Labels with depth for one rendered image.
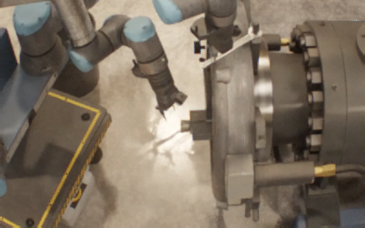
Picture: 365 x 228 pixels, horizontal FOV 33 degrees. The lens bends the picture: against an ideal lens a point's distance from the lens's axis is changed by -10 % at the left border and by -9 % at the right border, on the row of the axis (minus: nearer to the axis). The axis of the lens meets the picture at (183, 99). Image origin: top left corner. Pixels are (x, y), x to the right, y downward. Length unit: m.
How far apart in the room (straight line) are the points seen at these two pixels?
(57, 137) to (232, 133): 0.92
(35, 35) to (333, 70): 1.02
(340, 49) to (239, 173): 0.57
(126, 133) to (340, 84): 1.23
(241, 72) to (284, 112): 0.30
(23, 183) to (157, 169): 0.68
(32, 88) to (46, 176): 0.44
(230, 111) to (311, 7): 1.63
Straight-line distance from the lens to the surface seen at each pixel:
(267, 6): 3.51
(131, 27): 1.98
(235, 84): 2.02
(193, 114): 2.25
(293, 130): 2.30
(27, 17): 2.21
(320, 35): 2.25
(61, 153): 2.66
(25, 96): 2.34
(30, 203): 2.58
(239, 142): 2.04
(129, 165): 2.96
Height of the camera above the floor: 2.58
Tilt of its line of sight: 55 degrees down
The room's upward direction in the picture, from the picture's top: 3 degrees counter-clockwise
